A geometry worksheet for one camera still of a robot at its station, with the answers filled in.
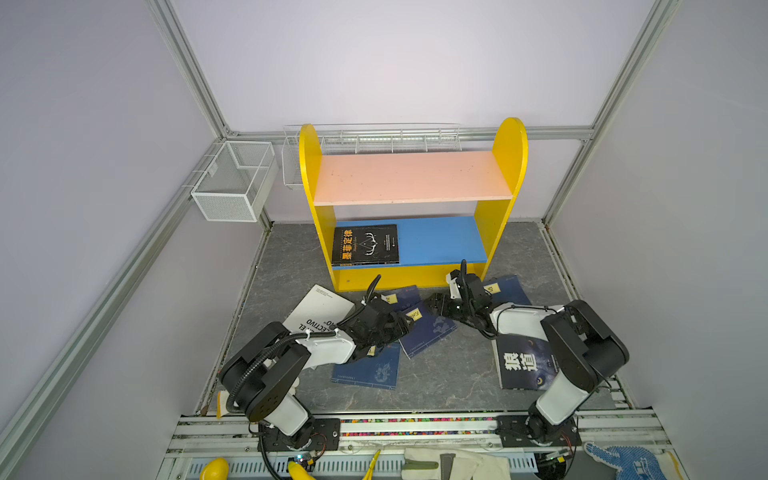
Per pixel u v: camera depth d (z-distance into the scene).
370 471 0.67
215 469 0.66
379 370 0.83
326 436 0.73
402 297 0.99
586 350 0.47
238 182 0.98
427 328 0.90
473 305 0.74
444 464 0.69
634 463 0.70
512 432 0.74
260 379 0.44
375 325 0.71
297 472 0.64
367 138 0.94
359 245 0.94
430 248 0.95
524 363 0.83
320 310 0.93
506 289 1.00
